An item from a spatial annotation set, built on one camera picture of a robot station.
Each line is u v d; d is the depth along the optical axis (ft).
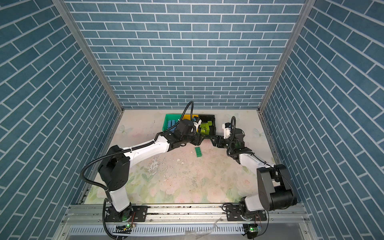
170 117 3.59
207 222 2.37
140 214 2.39
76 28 2.56
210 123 3.64
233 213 2.42
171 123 3.55
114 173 1.53
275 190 1.43
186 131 2.24
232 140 2.36
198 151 3.15
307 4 2.31
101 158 1.43
